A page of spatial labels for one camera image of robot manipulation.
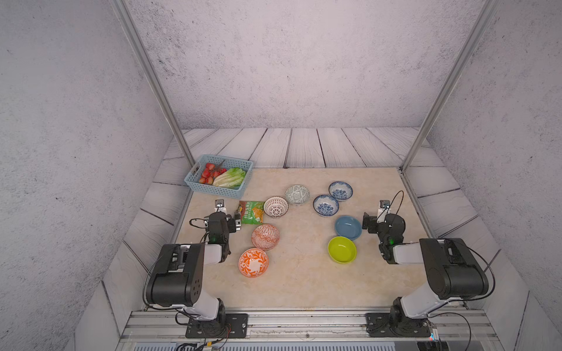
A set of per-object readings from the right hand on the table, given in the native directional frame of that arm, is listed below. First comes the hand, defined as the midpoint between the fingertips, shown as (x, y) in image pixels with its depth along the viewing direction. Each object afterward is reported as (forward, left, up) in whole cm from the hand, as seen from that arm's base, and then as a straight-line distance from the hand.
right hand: (379, 212), depth 94 cm
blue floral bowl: (+8, +22, -6) cm, 24 cm away
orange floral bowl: (-20, +52, -5) cm, 56 cm away
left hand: (-1, +65, +1) cm, 65 cm away
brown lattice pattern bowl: (+6, +45, -5) cm, 45 cm away
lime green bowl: (-14, +17, -6) cm, 23 cm away
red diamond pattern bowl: (-9, +49, -5) cm, 50 cm away
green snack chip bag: (+2, +55, -2) cm, 55 cm away
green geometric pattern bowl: (+13, +35, -5) cm, 37 cm away
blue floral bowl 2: (+16, +13, -5) cm, 21 cm away
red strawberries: (+27, +80, -2) cm, 85 cm away
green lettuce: (+19, +66, +1) cm, 69 cm away
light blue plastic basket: (+24, +88, -1) cm, 91 cm away
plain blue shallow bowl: (-4, +12, -6) cm, 14 cm away
